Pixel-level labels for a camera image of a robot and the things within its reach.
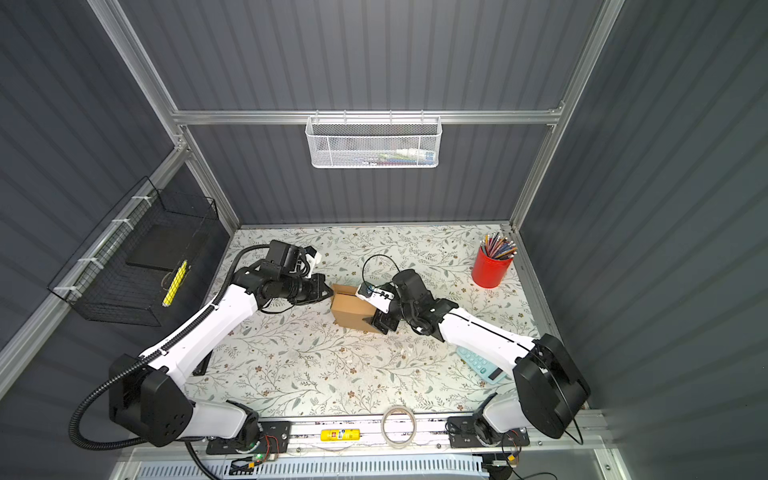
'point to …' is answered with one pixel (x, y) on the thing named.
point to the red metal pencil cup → (488, 272)
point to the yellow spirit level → (340, 434)
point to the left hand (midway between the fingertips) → (334, 292)
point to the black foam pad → (166, 245)
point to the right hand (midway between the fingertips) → (375, 305)
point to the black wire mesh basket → (126, 270)
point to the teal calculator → (488, 369)
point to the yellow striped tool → (175, 283)
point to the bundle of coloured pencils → (498, 247)
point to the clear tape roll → (385, 436)
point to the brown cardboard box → (352, 310)
